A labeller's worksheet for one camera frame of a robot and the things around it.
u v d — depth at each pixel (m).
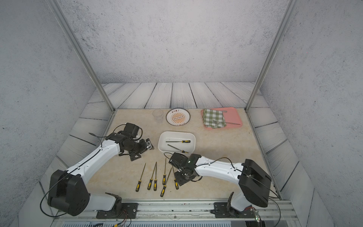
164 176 0.85
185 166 0.58
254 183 0.42
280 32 0.79
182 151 0.95
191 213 0.73
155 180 0.83
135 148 0.70
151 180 0.84
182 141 1.00
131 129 0.68
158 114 1.11
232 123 1.12
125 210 0.73
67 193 0.41
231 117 1.15
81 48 0.86
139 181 0.83
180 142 0.99
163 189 0.80
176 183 0.81
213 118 1.12
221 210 0.73
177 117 1.15
